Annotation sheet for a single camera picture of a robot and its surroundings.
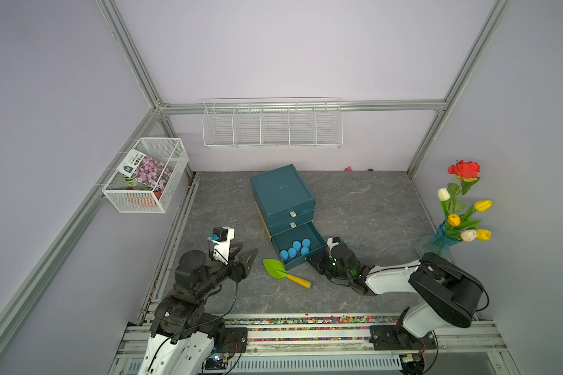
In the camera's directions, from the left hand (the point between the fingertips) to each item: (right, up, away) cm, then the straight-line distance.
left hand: (250, 249), depth 68 cm
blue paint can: (+9, -7, +22) cm, 25 cm away
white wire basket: (-40, +15, +6) cm, 43 cm away
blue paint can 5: (+18, -6, +23) cm, 29 cm away
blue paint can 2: (+12, -6, +21) cm, 25 cm away
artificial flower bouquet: (+62, +8, 0) cm, 63 cm away
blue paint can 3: (+14, -4, +23) cm, 28 cm away
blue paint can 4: (+18, -3, +24) cm, 30 cm away
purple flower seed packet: (-35, +24, +6) cm, 42 cm away
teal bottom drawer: (+9, -2, +24) cm, 25 cm away
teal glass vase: (+65, -1, +14) cm, 66 cm away
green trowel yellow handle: (+6, -13, +21) cm, 25 cm away
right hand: (+17, -7, +18) cm, 26 cm away
